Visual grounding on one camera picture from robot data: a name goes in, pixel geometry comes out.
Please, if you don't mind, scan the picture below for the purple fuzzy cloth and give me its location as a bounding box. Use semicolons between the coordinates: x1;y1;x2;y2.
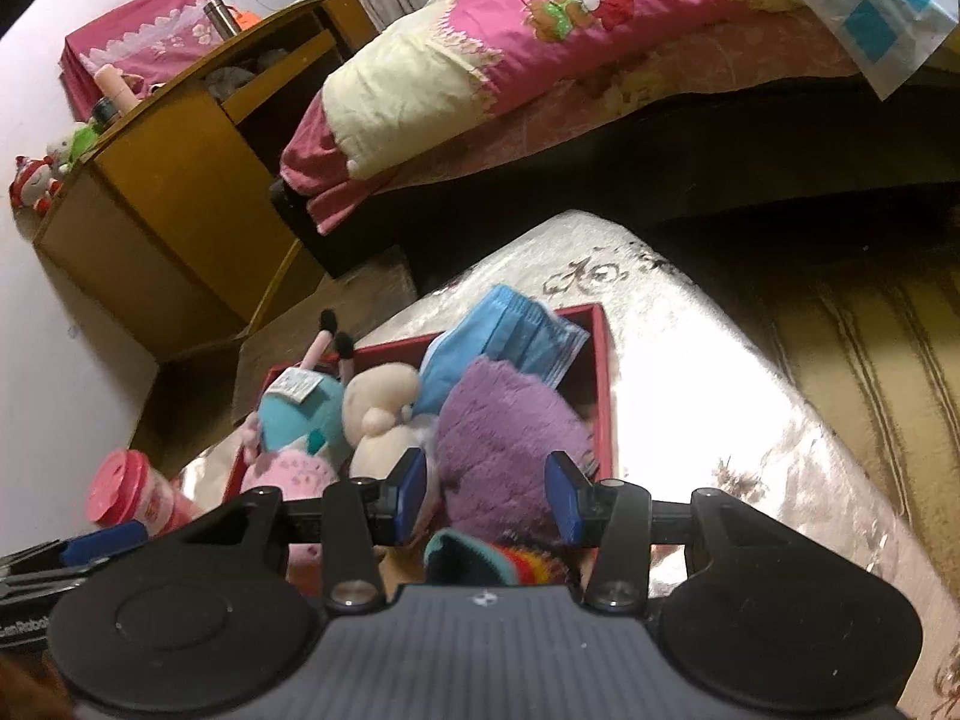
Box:
436;356;597;546

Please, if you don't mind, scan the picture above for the steel thermos bottle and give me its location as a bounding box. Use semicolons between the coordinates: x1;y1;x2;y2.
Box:
203;0;242;41

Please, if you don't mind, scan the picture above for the pink cloth covered box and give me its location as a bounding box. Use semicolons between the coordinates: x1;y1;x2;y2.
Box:
60;0;221;121

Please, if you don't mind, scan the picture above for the rainbow striped fuzzy sock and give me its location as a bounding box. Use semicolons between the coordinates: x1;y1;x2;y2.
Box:
423;528;581;587

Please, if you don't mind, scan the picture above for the white kitty plush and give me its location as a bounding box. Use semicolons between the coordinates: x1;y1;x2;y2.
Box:
46;135;73;179

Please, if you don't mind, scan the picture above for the blue surgical mask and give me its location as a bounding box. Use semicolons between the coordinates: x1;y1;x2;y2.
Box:
413;284;590;415

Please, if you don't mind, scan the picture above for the wooden cabinet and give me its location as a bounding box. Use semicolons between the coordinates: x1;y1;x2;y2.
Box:
34;0;376;361

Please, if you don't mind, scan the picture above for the pink pig plush toy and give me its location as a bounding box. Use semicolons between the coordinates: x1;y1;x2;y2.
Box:
239;307;358;571

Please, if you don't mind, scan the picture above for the red lidded plastic cup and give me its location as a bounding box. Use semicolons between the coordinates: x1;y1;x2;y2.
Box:
85;449;202;538

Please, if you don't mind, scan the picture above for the red cardboard box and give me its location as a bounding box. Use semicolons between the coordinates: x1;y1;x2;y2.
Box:
224;301;617;593

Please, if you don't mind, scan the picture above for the pink cylinder bottle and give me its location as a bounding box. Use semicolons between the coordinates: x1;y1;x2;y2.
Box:
93;64;140;115

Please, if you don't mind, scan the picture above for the pink floral quilt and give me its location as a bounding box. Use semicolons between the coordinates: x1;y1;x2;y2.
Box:
280;0;856;232

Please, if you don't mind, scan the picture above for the cream plush toy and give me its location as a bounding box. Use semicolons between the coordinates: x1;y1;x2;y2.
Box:
340;361;440;542

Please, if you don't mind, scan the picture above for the dark bed frame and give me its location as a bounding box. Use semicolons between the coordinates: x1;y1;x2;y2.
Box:
270;70;958;291

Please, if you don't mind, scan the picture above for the red white santa plush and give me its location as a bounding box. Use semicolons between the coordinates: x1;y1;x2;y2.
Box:
8;154;60;216

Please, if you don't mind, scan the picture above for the green plush toy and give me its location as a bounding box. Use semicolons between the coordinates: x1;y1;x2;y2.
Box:
68;122;99;164

